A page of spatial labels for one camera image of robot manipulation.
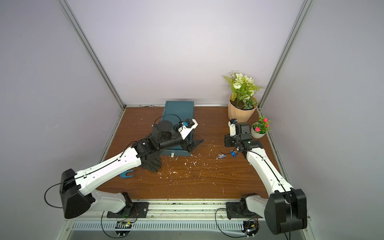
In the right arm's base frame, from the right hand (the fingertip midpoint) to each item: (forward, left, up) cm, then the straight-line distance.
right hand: (229, 133), depth 83 cm
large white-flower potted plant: (+27, -12, -1) cm, 29 cm away
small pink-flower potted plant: (+6, -20, -5) cm, 21 cm away
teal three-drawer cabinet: (+12, +31, +5) cm, 34 cm away
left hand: (-10, +16, +14) cm, 24 cm away
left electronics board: (-43, +54, -18) cm, 71 cm away
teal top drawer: (-14, +29, +3) cm, 32 cm away
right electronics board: (-42, -9, -18) cm, 47 cm away
